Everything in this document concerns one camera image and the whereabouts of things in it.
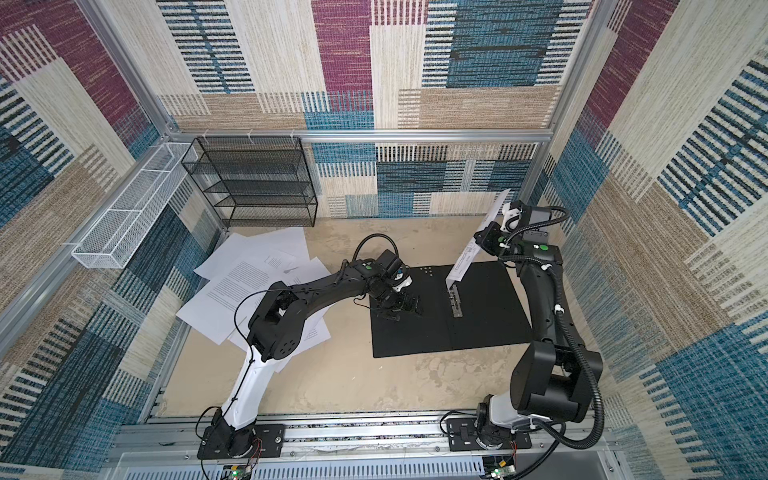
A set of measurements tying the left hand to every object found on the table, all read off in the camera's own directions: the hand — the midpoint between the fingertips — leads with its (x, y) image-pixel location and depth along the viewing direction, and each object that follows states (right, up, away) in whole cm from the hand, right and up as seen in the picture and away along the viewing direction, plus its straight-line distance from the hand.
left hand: (412, 315), depth 91 cm
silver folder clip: (+15, +3, +5) cm, 16 cm away
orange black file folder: (+23, +2, +5) cm, 23 cm away
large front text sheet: (-63, 0, +6) cm, 63 cm away
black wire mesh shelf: (-56, +45, +20) cm, 74 cm away
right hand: (+16, +23, -10) cm, 30 cm away
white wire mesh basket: (-71, +23, -20) cm, 77 cm away
